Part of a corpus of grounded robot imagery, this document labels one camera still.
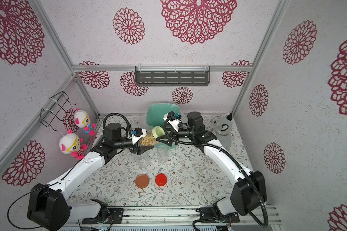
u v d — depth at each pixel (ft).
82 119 3.05
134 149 2.22
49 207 1.30
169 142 2.08
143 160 3.18
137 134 2.01
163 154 3.24
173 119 1.96
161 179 2.80
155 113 3.01
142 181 2.82
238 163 1.49
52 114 2.49
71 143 2.62
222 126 2.86
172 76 3.11
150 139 2.26
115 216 2.42
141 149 2.18
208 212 2.45
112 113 1.85
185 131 2.06
